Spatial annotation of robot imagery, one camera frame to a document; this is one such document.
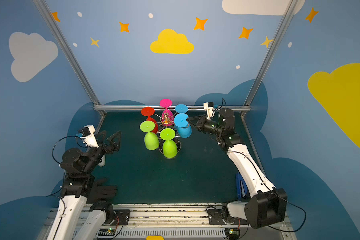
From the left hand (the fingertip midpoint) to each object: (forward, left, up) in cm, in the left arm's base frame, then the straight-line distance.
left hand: (111, 131), depth 67 cm
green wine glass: (+5, -15, -14) cm, 21 cm away
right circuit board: (-35, -59, -37) cm, 78 cm away
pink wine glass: (+13, -24, -3) cm, 27 cm away
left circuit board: (-35, +5, -37) cm, 51 cm away
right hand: (+7, -35, +2) cm, 35 cm away
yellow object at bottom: (-37, -20, -32) cm, 53 cm away
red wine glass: (+18, -14, -5) cm, 23 cm away
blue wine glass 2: (+7, -31, 0) cm, 32 cm away
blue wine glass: (+20, -32, -4) cm, 38 cm away
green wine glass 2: (0, -26, -13) cm, 29 cm away
